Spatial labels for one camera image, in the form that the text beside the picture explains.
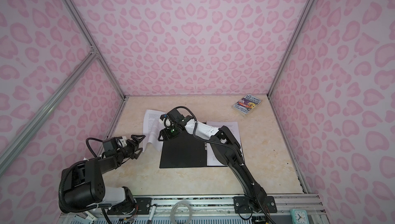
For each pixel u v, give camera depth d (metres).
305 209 0.72
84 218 0.69
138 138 0.82
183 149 0.94
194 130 0.62
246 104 1.12
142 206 0.73
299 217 0.68
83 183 0.48
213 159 0.88
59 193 0.39
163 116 0.86
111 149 0.71
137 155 0.87
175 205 0.71
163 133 0.82
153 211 0.71
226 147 0.51
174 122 0.80
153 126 1.01
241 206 0.73
